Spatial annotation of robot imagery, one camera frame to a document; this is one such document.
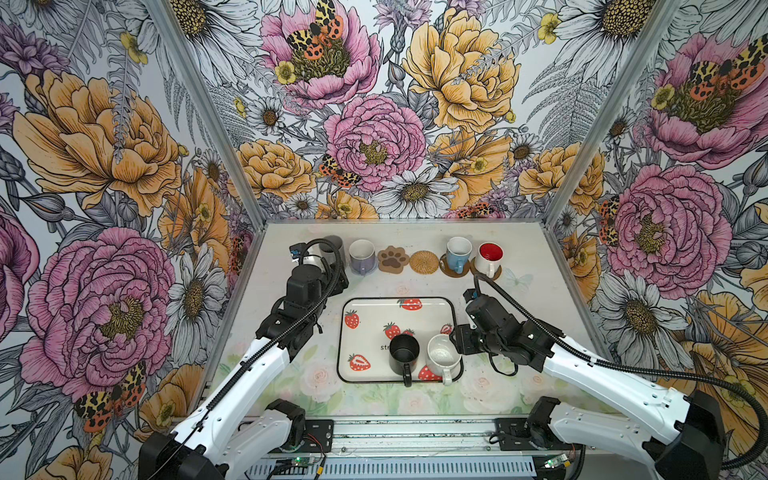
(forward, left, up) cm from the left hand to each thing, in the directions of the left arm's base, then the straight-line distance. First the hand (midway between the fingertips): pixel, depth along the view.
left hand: (331, 274), depth 79 cm
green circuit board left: (-38, +7, -22) cm, 44 cm away
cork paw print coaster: (+22, -16, -22) cm, 35 cm away
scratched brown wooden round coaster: (+18, -35, -21) cm, 45 cm away
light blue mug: (+19, -38, -13) cm, 45 cm away
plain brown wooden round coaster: (+16, -45, -20) cm, 52 cm away
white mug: (-13, -31, -20) cm, 39 cm away
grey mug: (+18, +5, -12) cm, 22 cm away
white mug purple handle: (+22, -6, -19) cm, 29 cm away
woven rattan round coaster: (+20, -28, -21) cm, 40 cm away
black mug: (-14, -19, -20) cm, 30 cm away
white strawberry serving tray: (-5, -8, -21) cm, 23 cm away
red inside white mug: (+18, -50, -16) cm, 55 cm away
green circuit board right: (-39, -53, -22) cm, 70 cm away
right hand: (-16, -33, -10) cm, 38 cm away
